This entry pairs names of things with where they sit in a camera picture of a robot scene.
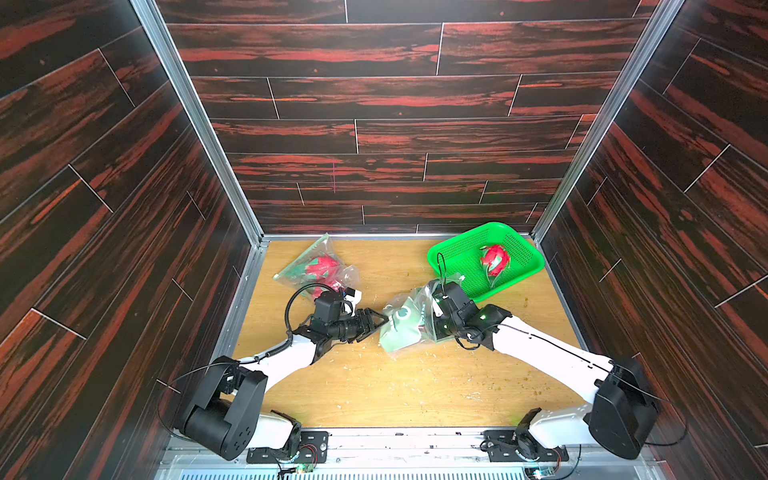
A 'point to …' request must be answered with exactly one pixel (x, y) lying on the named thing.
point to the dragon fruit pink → (496, 260)
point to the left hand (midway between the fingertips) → (386, 324)
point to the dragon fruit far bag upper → (320, 268)
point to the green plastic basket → (461, 255)
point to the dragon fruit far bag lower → (325, 281)
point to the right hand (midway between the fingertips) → (434, 317)
